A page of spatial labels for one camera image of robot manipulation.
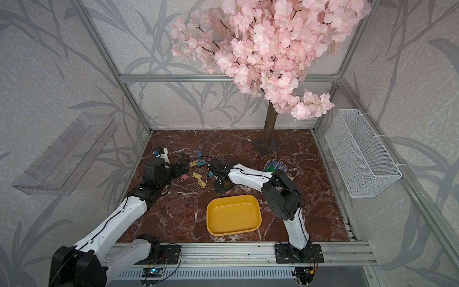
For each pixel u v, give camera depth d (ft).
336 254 2.47
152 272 2.31
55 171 2.10
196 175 3.16
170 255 2.42
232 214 2.71
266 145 3.65
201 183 3.07
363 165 1.96
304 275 2.30
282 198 1.64
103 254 1.39
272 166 3.33
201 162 3.33
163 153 2.37
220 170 2.22
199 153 3.48
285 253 2.41
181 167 2.46
